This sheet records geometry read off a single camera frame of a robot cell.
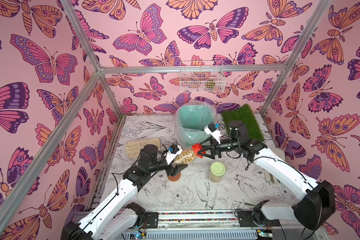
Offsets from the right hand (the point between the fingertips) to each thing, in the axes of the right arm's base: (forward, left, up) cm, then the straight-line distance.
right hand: (201, 147), depth 70 cm
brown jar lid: (-5, +13, -26) cm, 30 cm away
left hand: (-2, +8, -6) cm, 10 cm away
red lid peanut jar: (-4, +7, -3) cm, 8 cm away
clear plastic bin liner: (+33, +2, -1) cm, 33 cm away
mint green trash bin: (+29, +3, -12) cm, 32 cm away
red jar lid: (-2, +2, +3) cm, 4 cm away
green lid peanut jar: (-4, -10, -15) cm, 18 cm away
